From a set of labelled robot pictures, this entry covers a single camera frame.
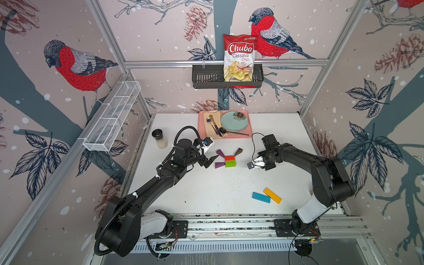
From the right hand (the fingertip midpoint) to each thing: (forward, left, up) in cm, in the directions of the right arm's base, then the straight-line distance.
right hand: (260, 157), depth 96 cm
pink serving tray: (+19, +7, 0) cm, 20 cm away
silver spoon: (+29, +33, 0) cm, 44 cm away
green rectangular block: (-5, +18, 0) cm, 19 cm away
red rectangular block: (0, +18, -1) cm, 18 cm away
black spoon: (+21, +23, -1) cm, 31 cm away
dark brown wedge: (+4, +13, 0) cm, 13 cm away
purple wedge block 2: (-6, +25, 0) cm, 26 cm away
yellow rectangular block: (-21, -4, -2) cm, 22 cm away
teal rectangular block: (-22, +2, -4) cm, 22 cm away
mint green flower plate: (+31, +14, -2) cm, 34 cm away
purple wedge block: (+3, +25, 0) cm, 25 cm away
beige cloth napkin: (+20, +31, -1) cm, 37 cm away
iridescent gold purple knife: (+26, +28, -1) cm, 38 cm away
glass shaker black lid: (+6, +60, +6) cm, 60 cm away
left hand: (-4, +27, +18) cm, 33 cm away
